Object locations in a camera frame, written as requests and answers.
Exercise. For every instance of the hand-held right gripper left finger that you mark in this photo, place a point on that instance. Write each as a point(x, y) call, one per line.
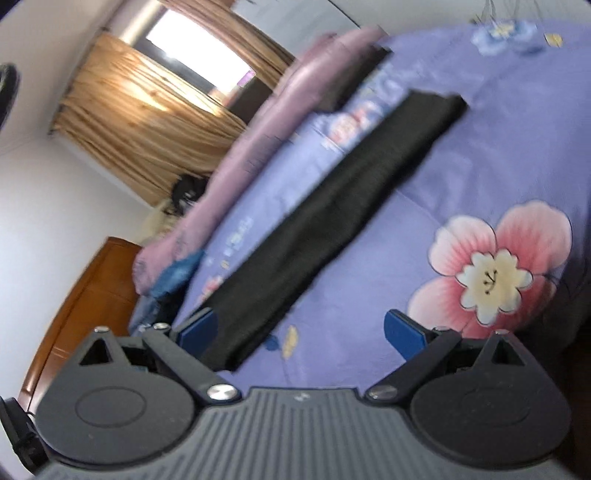
point(199, 334)

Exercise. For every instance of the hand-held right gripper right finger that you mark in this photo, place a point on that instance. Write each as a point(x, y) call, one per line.
point(404, 334)

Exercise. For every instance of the dark grey fleece pants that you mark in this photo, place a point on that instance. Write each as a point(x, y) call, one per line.
point(332, 221)

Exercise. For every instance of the light blue jeans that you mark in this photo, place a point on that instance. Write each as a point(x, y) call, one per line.
point(150, 311)

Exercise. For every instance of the blue denim garment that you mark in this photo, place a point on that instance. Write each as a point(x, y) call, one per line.
point(178, 274)

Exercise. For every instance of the cream pillow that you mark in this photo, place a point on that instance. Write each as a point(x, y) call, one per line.
point(157, 224)

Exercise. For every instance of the wooden headboard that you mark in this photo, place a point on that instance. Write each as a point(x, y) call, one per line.
point(78, 314)

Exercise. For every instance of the black bag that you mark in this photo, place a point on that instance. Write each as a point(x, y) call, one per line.
point(187, 191)

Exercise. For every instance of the purple floral bed sheet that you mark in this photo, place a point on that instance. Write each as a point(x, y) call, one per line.
point(461, 175)

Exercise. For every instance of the pink duvet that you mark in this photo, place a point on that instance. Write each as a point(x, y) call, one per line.
point(258, 152)

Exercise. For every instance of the wide tan curtain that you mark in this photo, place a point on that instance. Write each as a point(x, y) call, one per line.
point(138, 115)

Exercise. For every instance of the window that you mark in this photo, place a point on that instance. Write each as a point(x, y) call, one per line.
point(198, 44)

